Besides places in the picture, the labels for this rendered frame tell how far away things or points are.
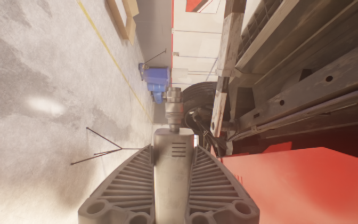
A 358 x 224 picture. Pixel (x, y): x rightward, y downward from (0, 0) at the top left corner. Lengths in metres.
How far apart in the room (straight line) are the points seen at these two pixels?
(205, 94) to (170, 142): 1.20
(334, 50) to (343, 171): 0.46
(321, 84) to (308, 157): 0.20
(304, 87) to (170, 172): 0.49
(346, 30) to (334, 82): 0.31
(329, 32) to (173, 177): 0.78
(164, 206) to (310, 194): 0.44
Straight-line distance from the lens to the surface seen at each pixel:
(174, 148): 0.16
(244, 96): 1.14
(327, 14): 0.80
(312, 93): 0.54
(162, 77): 5.79
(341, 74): 0.51
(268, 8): 0.82
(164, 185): 0.18
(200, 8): 4.50
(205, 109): 1.50
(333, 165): 0.49
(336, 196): 0.50
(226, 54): 0.72
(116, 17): 3.52
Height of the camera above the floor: 1.23
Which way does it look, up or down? 3 degrees up
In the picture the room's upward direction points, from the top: 92 degrees clockwise
